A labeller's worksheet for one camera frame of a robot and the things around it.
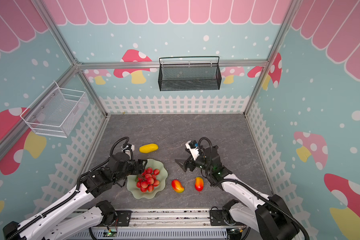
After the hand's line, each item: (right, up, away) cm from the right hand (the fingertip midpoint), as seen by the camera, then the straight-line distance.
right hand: (180, 154), depth 78 cm
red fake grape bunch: (-18, -14, +2) cm, 23 cm away
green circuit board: (-34, -37, -5) cm, 51 cm away
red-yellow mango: (-2, -18, +3) cm, 18 cm away
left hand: (-21, -5, -1) cm, 21 cm away
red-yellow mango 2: (+10, -17, +4) cm, 20 cm away
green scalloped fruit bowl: (-11, -14, +6) cm, 19 cm away
